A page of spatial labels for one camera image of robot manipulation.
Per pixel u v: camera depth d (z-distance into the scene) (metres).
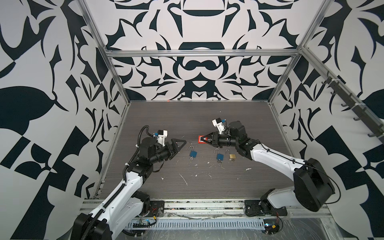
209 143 0.73
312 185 0.43
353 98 0.61
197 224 0.71
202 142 0.76
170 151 0.67
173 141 0.69
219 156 0.92
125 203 0.49
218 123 0.76
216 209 0.76
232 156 0.91
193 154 0.94
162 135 0.73
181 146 0.69
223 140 0.71
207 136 0.76
